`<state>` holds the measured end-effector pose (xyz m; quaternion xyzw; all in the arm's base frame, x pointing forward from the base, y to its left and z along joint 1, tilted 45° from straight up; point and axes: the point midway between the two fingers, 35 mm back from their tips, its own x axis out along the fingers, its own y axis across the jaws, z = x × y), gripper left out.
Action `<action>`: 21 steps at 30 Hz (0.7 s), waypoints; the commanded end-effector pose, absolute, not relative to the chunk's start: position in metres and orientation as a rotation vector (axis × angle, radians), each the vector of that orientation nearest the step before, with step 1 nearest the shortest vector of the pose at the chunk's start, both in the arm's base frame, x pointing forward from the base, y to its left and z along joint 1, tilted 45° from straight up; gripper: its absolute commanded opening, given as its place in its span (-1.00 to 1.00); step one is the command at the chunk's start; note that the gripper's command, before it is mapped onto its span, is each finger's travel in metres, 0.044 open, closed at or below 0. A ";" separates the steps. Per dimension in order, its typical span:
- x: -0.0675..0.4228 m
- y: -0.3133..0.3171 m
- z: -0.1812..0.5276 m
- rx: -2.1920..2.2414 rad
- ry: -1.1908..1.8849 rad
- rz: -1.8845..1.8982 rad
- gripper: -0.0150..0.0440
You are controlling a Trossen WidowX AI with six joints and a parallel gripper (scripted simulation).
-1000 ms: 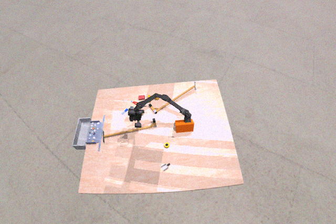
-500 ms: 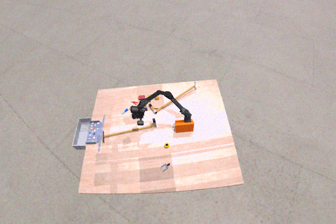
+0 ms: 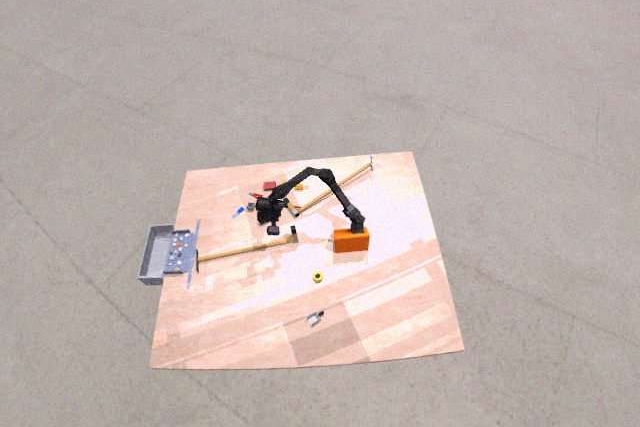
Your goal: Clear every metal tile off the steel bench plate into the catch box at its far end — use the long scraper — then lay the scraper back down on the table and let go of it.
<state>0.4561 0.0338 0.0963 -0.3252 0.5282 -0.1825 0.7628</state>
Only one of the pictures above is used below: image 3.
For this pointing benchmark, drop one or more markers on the blue-handled scraper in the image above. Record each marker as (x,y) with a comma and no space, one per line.
(238,212)

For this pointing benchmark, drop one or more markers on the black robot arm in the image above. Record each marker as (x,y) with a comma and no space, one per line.
(263,205)

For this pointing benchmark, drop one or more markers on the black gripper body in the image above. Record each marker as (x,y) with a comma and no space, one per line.
(273,229)

